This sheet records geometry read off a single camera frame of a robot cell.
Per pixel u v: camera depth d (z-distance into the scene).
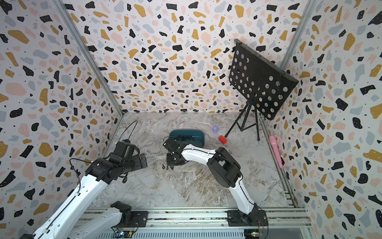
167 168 0.92
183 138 1.06
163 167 0.92
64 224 0.39
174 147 0.73
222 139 1.04
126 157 0.57
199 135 1.06
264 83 0.71
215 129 1.07
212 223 0.73
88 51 0.86
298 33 0.80
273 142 1.06
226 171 0.53
